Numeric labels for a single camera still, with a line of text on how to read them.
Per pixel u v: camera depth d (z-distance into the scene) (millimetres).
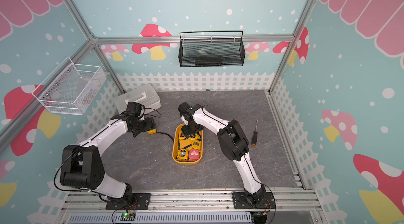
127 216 727
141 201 741
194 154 872
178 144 923
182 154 859
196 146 911
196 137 938
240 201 733
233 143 578
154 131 967
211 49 943
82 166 443
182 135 943
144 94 1026
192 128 817
